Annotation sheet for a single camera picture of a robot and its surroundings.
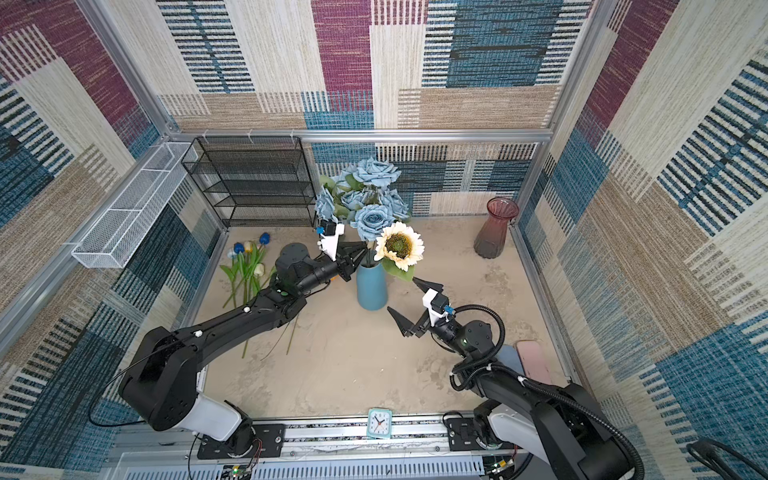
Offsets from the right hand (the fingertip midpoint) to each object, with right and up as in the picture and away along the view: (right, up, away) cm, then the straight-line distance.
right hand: (401, 294), depth 73 cm
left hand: (-8, +13, +2) cm, 15 cm away
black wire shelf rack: (-52, +36, +37) cm, 73 cm away
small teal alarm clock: (-5, -32, +1) cm, 32 cm away
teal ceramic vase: (-8, 0, +11) cm, 14 cm away
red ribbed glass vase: (+32, +14, +32) cm, 47 cm away
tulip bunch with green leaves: (-52, +2, +31) cm, 60 cm away
